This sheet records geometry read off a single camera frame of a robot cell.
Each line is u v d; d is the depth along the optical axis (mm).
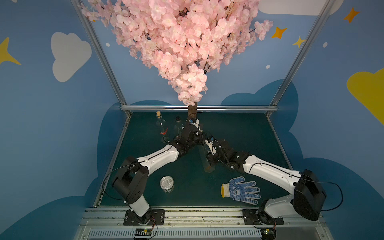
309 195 418
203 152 838
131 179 448
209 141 739
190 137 662
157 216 749
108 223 740
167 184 801
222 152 638
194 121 765
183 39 467
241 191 824
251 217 746
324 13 716
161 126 890
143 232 728
